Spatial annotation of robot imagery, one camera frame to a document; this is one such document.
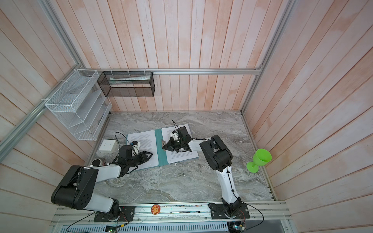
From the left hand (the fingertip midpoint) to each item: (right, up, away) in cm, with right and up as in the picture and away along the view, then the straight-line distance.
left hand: (151, 157), depth 92 cm
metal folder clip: (+7, +8, +9) cm, 14 cm away
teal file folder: (+7, 0, +4) cm, 8 cm away
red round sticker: (+6, -24, -17) cm, 30 cm away
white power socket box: (-30, +6, +4) cm, 31 cm away
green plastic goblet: (+65, +3, -12) cm, 66 cm away
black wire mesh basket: (-21, +51, +13) cm, 57 cm away
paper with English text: (-4, +7, +10) cm, 13 cm away
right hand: (+7, +6, +3) cm, 10 cm away
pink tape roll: (-32, -2, -5) cm, 32 cm away
